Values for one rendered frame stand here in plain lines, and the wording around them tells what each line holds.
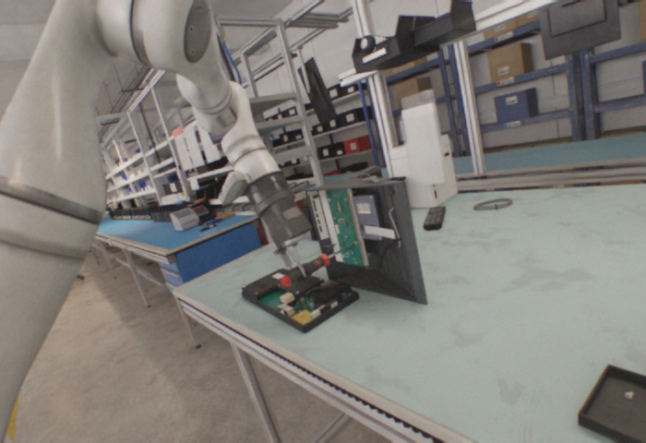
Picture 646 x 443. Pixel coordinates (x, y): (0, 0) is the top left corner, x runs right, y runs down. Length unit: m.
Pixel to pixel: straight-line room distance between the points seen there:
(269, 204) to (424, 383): 0.34
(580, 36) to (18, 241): 2.33
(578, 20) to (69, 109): 2.23
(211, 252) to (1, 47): 4.46
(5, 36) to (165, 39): 5.67
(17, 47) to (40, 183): 5.66
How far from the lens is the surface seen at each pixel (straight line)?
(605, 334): 0.52
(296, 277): 0.53
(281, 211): 0.54
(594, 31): 2.32
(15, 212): 0.29
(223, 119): 0.63
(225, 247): 2.18
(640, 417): 0.42
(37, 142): 0.30
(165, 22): 0.32
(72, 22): 0.35
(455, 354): 0.47
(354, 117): 5.21
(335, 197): 0.63
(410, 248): 0.54
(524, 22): 4.18
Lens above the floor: 1.29
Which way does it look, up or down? 13 degrees down
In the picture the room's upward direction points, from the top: 15 degrees counter-clockwise
